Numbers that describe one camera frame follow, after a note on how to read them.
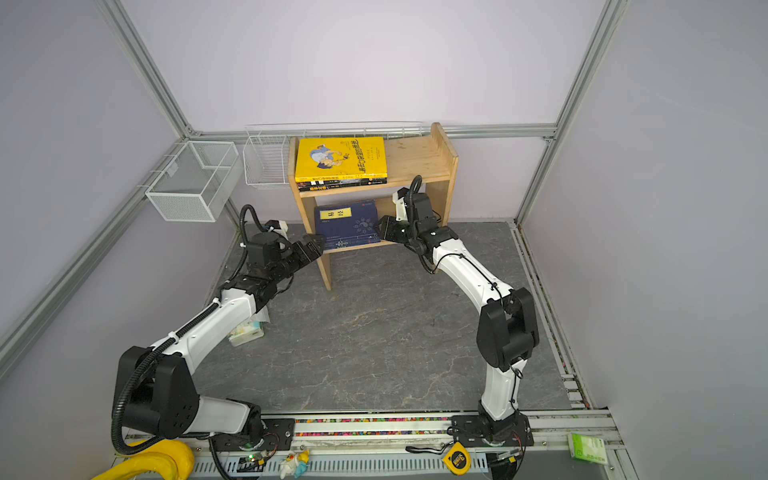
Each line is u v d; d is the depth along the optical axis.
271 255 0.65
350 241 0.84
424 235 0.65
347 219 0.88
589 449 0.70
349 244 0.85
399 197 0.79
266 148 0.94
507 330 0.48
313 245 0.76
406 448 0.72
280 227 0.77
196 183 1.00
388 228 0.75
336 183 0.68
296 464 0.67
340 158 0.70
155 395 0.42
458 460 0.68
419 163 0.77
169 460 0.67
